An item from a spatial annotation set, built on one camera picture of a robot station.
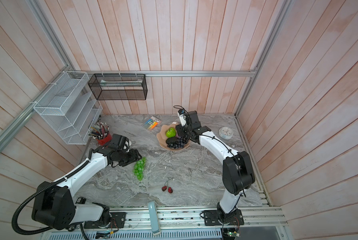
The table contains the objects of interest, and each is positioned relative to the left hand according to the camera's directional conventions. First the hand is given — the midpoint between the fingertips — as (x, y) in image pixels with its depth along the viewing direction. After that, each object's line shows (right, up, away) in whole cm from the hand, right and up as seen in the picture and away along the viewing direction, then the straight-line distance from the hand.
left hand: (137, 161), depth 84 cm
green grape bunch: (0, -5, +1) cm, 5 cm away
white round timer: (+59, +16, +23) cm, 65 cm away
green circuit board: (+49, -32, -14) cm, 60 cm away
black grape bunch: (+25, +10, +11) cm, 29 cm away
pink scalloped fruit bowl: (+12, +13, +19) cm, 26 cm away
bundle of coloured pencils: (-26, +17, +8) cm, 32 cm away
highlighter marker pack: (+4, +23, +30) cm, 38 cm away
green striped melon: (+18, +16, +17) cm, 30 cm away
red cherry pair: (+15, -15, -1) cm, 22 cm away
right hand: (+25, +21, +6) cm, 33 cm away
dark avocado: (+19, +11, +15) cm, 27 cm away
